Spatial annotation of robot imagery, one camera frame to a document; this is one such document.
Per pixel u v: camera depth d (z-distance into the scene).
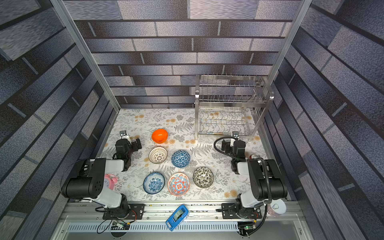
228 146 0.84
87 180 0.47
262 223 0.70
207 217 0.73
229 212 0.73
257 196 0.44
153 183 0.82
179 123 1.11
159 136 1.00
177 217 0.68
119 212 0.68
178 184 0.81
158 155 0.92
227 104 0.98
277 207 0.70
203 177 0.84
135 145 0.88
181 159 0.92
